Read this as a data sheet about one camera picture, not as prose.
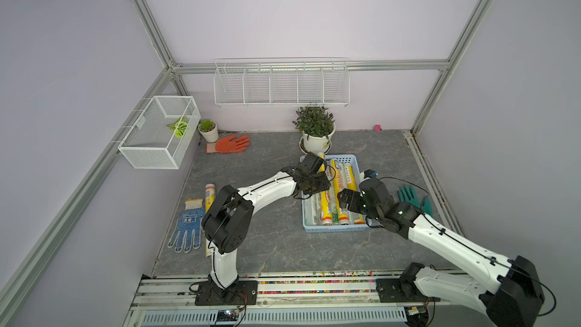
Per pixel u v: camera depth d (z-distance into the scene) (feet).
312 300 2.42
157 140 2.74
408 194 3.15
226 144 3.81
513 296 1.25
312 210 2.87
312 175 2.47
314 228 2.78
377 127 4.07
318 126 3.26
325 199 2.75
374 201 1.97
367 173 2.41
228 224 1.58
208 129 3.67
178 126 2.70
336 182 3.05
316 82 3.27
